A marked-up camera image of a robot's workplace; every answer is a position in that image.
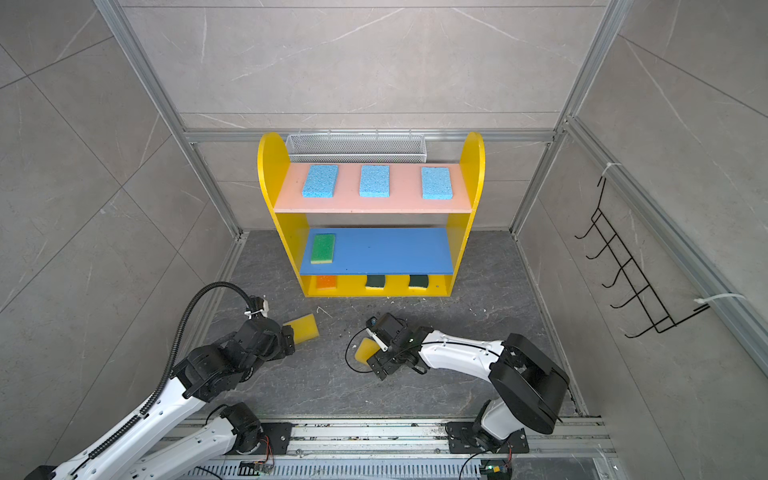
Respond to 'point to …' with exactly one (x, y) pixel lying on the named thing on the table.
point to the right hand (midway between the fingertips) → (385, 352)
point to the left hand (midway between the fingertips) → (280, 328)
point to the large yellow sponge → (366, 349)
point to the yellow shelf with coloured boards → (370, 230)
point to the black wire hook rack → (650, 303)
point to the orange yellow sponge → (326, 282)
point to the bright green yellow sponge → (323, 249)
